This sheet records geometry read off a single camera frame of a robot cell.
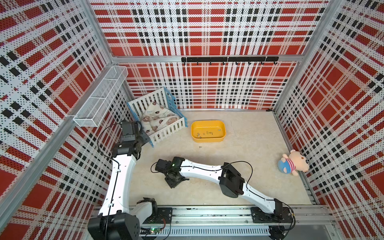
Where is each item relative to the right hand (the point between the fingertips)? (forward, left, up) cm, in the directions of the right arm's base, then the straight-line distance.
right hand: (177, 181), depth 84 cm
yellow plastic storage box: (+36, -19, -1) cm, 41 cm away
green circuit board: (-23, +9, +1) cm, 25 cm away
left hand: (+16, +16, +22) cm, 32 cm away
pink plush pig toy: (+8, -68, +6) cm, 68 cm away
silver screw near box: (+23, -13, -2) cm, 27 cm away
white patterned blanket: (+49, +21, +2) cm, 53 cm away
